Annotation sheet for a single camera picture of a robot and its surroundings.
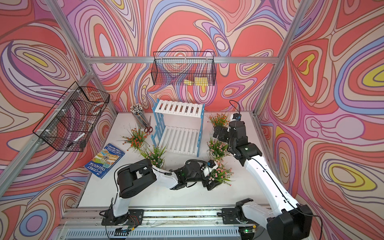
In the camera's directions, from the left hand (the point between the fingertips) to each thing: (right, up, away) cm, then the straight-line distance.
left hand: (220, 177), depth 80 cm
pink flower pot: (-36, +12, +2) cm, 38 cm away
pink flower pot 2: (-1, +15, +2) cm, 15 cm away
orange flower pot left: (-48, +20, +6) cm, 52 cm away
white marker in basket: (-74, +19, -9) cm, 77 cm away
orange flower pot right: (+2, +32, +17) cm, 36 cm away
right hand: (+1, +24, -2) cm, 24 cm away
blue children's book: (-70, +7, +11) cm, 71 cm away
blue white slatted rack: (-27, +28, +29) cm, 49 cm away
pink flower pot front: (-1, +4, -7) cm, 8 cm away
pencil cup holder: (-52, +38, +17) cm, 67 cm away
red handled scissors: (-48, +26, +29) cm, 62 cm away
